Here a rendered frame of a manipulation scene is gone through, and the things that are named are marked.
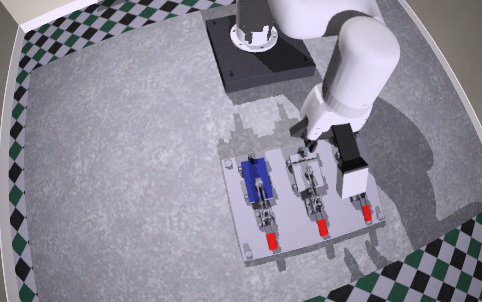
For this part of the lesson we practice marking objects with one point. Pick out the blue rectangular plate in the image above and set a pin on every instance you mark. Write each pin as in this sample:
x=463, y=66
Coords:
x=256, y=169

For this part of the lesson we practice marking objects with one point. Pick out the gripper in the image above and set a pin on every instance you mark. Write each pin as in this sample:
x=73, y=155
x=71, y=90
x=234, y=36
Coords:
x=320, y=118

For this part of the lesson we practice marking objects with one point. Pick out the toggle clamp with red handle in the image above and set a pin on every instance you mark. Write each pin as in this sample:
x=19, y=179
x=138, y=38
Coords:
x=366, y=209
x=261, y=220
x=310, y=204

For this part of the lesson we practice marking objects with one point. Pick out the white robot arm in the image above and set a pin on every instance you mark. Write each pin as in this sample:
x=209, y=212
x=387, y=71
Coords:
x=365, y=54

